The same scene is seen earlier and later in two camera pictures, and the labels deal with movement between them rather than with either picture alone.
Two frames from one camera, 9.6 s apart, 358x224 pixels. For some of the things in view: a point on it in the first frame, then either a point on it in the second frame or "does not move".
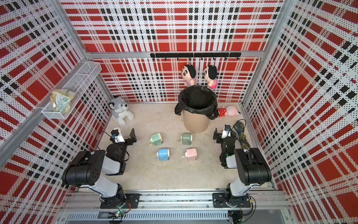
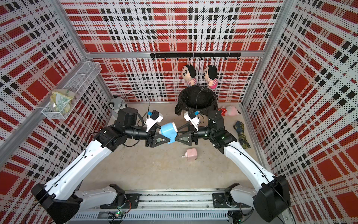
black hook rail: x=196 y=55 does not move
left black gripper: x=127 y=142 to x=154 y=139
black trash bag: x=199 y=99 does not move
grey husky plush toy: x=119 y=108 does not move
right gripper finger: x=215 y=134 to x=185 y=137
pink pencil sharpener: x=191 y=154 does not move
